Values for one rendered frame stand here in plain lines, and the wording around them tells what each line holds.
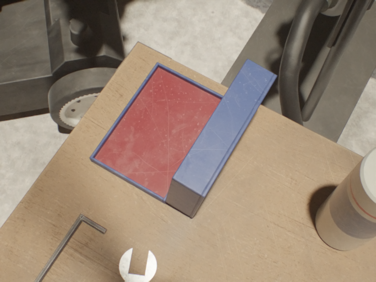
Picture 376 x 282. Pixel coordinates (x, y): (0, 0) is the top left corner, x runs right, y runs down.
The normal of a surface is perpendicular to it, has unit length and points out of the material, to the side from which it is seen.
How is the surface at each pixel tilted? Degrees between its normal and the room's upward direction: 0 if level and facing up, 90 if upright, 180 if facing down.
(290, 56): 41
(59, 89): 37
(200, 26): 0
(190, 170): 7
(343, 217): 90
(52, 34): 45
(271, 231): 0
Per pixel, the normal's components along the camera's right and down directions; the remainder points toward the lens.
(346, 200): -0.98, 0.20
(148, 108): 0.00, -0.39
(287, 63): -0.50, 0.22
